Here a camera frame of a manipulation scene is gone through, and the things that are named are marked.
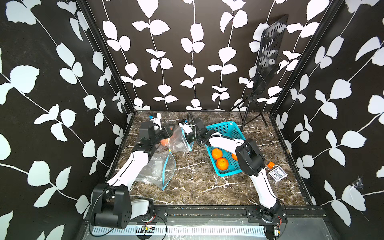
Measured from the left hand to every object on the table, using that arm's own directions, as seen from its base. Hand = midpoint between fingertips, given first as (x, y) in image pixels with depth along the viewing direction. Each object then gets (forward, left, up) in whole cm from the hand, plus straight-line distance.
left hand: (173, 123), depth 82 cm
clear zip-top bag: (-17, +10, -23) cm, 30 cm away
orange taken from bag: (-17, -28, -17) cm, 37 cm away
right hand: (+1, -2, -13) cm, 14 cm away
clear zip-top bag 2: (-3, -2, -13) cm, 13 cm away
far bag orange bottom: (-4, +1, 0) cm, 4 cm away
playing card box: (-23, -61, -21) cm, 68 cm away
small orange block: (-17, -58, -22) cm, 65 cm away
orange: (-10, -26, -18) cm, 33 cm away
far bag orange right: (-3, +6, -13) cm, 15 cm away
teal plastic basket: (+9, -37, -18) cm, 43 cm away
